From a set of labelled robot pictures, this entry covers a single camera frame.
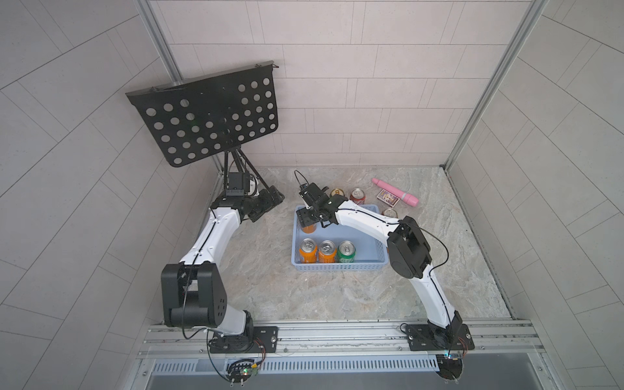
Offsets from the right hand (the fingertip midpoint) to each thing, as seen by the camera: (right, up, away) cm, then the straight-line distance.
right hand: (306, 214), depth 94 cm
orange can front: (+8, -11, -15) cm, 21 cm away
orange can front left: (+2, -11, -14) cm, 18 cm away
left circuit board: (-16, -40, -28) cm, 51 cm away
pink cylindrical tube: (+42, +7, +8) cm, 43 cm away
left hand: (-9, +7, -8) cm, 14 cm away
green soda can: (+15, -11, -15) cm, 24 cm away
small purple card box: (+35, +6, +11) cm, 37 cm away
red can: (+32, +1, -5) cm, 32 cm away
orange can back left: (+1, -6, -1) cm, 6 cm away
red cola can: (+20, +7, -1) cm, 22 cm away
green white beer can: (+12, +9, 0) cm, 15 cm away
